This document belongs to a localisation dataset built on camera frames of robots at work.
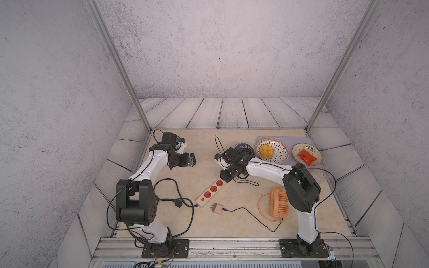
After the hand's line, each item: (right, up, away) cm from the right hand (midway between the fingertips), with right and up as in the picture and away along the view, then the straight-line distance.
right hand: (224, 178), depth 93 cm
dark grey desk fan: (+12, +17, +3) cm, 21 cm away
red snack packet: (+50, +11, +9) cm, 52 cm away
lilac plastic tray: (+44, +20, +17) cm, 51 cm away
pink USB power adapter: (-4, -13, -10) cm, 16 cm away
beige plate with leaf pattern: (+56, +15, +14) cm, 60 cm away
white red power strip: (-7, -6, -4) cm, 11 cm away
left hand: (-18, +10, -3) cm, 21 cm away
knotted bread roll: (+27, +14, +11) cm, 32 cm away
